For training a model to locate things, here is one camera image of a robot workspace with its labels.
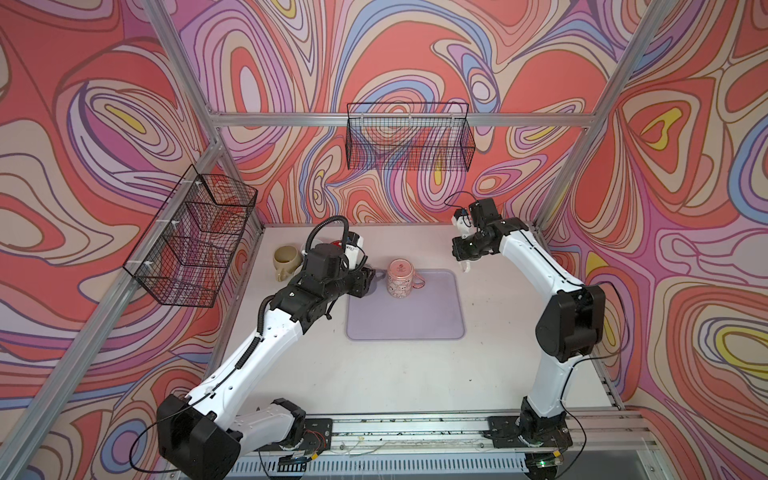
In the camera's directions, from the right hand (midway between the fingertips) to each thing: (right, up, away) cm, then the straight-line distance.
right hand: (459, 257), depth 91 cm
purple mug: (-25, -6, +10) cm, 28 cm away
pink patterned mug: (-18, -7, 0) cm, 19 cm away
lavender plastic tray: (-7, -18, +5) cm, 20 cm away
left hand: (-27, -3, -16) cm, 31 cm away
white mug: (+1, -3, -3) cm, 4 cm away
